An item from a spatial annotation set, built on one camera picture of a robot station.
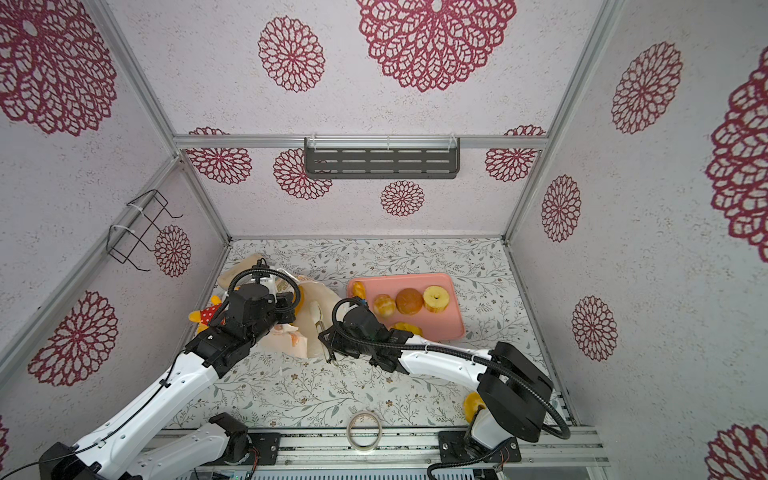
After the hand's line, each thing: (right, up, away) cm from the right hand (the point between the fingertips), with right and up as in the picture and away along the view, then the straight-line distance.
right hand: (316, 333), depth 76 cm
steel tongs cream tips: (-1, +3, +7) cm, 8 cm away
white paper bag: (-5, -2, +1) cm, 5 cm away
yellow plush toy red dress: (-37, +2, +16) cm, 41 cm away
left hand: (-7, +8, +2) cm, 11 cm away
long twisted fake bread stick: (+9, +9, +27) cm, 30 cm away
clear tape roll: (+9, -26, 0) cm, 28 cm away
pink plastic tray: (+37, -2, +20) cm, 42 cm away
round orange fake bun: (+26, +6, +22) cm, 34 cm away
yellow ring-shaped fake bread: (+34, +7, +22) cm, 41 cm away
